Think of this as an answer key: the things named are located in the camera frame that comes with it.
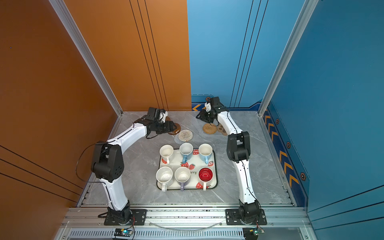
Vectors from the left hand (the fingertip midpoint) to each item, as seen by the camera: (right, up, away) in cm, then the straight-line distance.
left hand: (173, 126), depth 95 cm
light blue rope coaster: (+1, -10, +8) cm, 13 cm away
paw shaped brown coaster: (+33, -2, +15) cm, 36 cm away
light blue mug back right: (+20, -16, -2) cm, 26 cm away
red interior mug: (+20, -28, -10) cm, 36 cm away
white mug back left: (-4, -15, -2) cm, 16 cm away
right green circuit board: (+41, -51, -25) cm, 70 cm away
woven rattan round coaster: (+24, -2, +14) cm, 28 cm away
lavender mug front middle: (+7, -28, -9) cm, 30 cm away
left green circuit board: (-20, -51, -24) cm, 59 cm away
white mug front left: (-4, -28, -9) cm, 30 cm away
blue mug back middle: (+8, -15, -8) cm, 19 cm away
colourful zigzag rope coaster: (+6, -6, +11) cm, 14 cm away
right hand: (+16, +6, +8) cm, 19 cm away
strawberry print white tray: (+13, -24, -3) cm, 27 cm away
